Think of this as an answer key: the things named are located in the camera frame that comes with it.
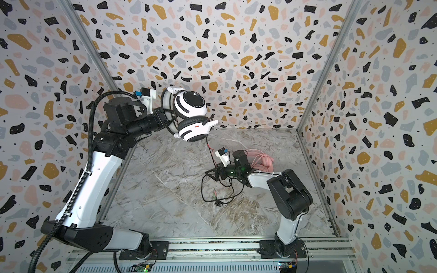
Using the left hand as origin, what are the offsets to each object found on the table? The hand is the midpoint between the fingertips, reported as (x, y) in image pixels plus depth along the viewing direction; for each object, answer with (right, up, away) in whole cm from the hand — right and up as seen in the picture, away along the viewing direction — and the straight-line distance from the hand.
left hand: (179, 109), depth 61 cm
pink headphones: (+36, -22, +37) cm, 56 cm away
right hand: (+8, -24, +26) cm, 36 cm away
